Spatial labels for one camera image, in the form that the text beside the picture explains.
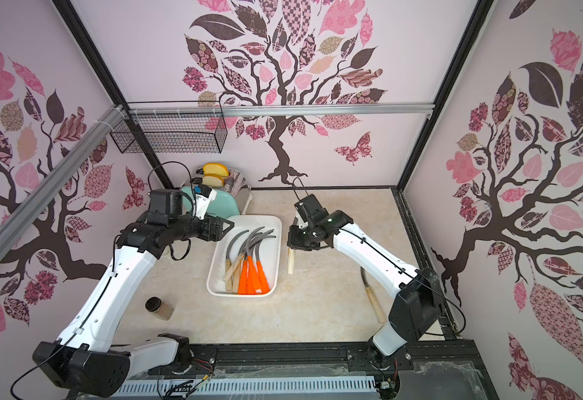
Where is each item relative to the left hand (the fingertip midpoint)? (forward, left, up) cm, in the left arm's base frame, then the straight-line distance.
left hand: (222, 227), depth 74 cm
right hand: (-1, -20, -8) cm, 21 cm away
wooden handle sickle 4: (-17, -50, -25) cm, 59 cm away
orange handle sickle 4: (-9, -3, -25) cm, 26 cm away
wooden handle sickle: (+3, -1, -24) cm, 24 cm away
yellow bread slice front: (+28, +11, -7) cm, 31 cm away
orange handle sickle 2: (-2, -7, -25) cm, 26 cm away
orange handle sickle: (-3, -9, -26) cm, 28 cm away
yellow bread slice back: (+35, +11, -6) cm, 37 cm away
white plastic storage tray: (+6, -11, -26) cm, 29 cm away
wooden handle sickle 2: (0, +4, -25) cm, 25 cm away
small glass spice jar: (-18, +20, -20) cm, 34 cm away
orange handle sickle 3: (-6, -6, -24) cm, 25 cm away
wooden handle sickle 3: (-7, -21, -9) cm, 24 cm away
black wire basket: (+65, +39, -9) cm, 77 cm away
